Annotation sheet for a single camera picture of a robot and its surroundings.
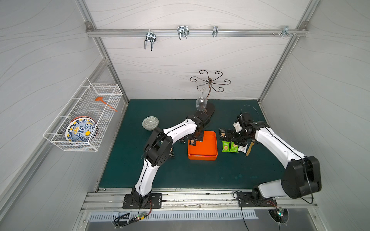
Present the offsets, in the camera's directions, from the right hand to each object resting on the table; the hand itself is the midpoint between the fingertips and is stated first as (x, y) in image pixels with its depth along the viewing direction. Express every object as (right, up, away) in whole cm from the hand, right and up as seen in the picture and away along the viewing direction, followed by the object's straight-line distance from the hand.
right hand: (230, 139), depth 85 cm
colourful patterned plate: (-72, +9, -23) cm, 76 cm away
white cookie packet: (+10, -7, +7) cm, 15 cm away
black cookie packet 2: (-23, -4, +12) cm, 26 cm away
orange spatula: (-74, +24, -7) cm, 78 cm away
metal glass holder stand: (-11, +36, +3) cm, 38 cm away
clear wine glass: (-17, +23, +3) cm, 29 cm away
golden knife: (+15, -7, +8) cm, 18 cm away
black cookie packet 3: (-30, -2, +10) cm, 31 cm away
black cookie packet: (-2, +2, +12) cm, 13 cm away
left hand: (-19, -1, +7) cm, 21 cm away
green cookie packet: (0, -6, +8) cm, 10 cm away
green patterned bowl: (-53, +9, +19) cm, 57 cm away
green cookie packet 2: (+5, -6, +7) cm, 11 cm away
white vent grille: (-53, -35, -16) cm, 65 cm away
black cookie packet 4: (-36, -9, +4) cm, 37 cm away
